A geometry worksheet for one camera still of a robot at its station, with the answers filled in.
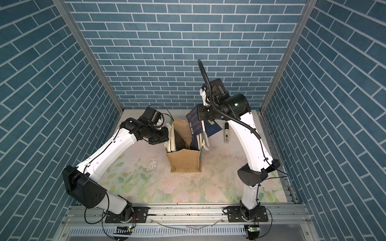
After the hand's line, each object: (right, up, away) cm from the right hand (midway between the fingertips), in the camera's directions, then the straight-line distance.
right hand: (200, 114), depth 68 cm
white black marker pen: (+19, -11, +37) cm, 43 cm away
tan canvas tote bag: (-8, -25, +15) cm, 30 cm away
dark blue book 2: (-4, -17, +21) cm, 27 cm away
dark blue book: (-4, -2, +7) cm, 8 cm away
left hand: (-14, -13, +10) cm, 21 cm away
